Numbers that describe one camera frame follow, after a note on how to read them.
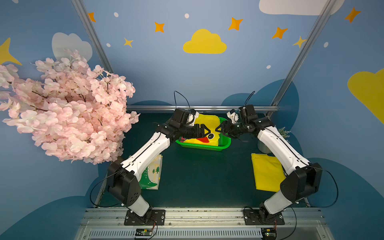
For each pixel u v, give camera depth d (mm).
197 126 688
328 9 695
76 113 413
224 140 1021
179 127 604
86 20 725
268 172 882
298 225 724
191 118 665
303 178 429
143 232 718
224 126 724
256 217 742
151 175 856
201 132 688
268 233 731
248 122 621
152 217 730
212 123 1050
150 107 1244
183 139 676
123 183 418
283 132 883
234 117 718
